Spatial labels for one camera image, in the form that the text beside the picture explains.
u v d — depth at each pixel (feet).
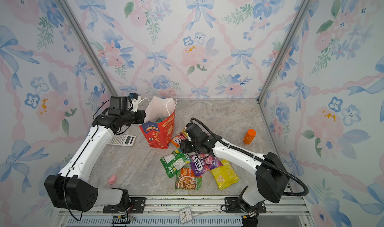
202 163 2.80
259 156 1.49
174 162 2.78
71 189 1.27
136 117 2.26
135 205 2.41
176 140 3.11
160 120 3.26
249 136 2.96
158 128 2.56
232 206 2.40
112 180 2.64
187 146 2.35
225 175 2.68
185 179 2.68
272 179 1.39
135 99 2.27
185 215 2.30
